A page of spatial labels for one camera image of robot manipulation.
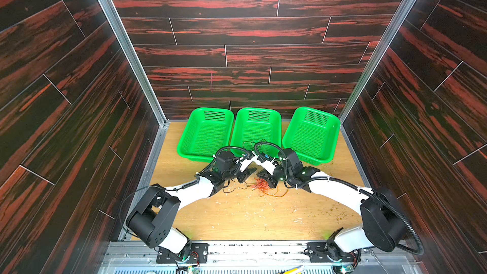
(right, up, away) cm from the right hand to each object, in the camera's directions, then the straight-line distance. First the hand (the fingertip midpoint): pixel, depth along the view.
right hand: (261, 171), depth 86 cm
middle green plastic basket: (-2, +24, +33) cm, 41 cm away
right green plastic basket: (+35, +17, +29) cm, 48 cm away
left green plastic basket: (-31, +20, +29) cm, 47 cm away
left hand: (-3, +3, 0) cm, 4 cm away
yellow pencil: (+12, -35, -16) cm, 40 cm away
